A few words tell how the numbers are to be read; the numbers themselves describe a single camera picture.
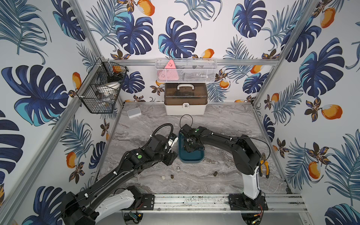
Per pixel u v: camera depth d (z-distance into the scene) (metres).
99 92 0.84
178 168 0.85
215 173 0.82
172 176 0.82
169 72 0.90
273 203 0.77
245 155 0.50
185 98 1.03
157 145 0.55
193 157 0.86
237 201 0.74
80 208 0.39
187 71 1.03
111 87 0.80
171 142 0.66
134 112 1.13
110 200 0.54
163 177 0.82
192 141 0.68
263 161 0.88
